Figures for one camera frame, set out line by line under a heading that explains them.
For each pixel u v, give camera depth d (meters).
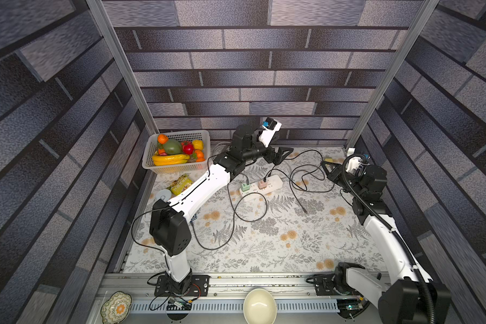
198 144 1.14
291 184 1.03
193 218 0.50
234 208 0.95
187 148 1.10
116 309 0.69
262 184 0.95
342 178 0.72
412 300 0.39
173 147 1.07
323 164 0.74
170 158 1.01
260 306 0.68
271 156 0.65
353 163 0.67
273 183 1.00
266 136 0.63
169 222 0.45
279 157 0.65
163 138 1.10
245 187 0.95
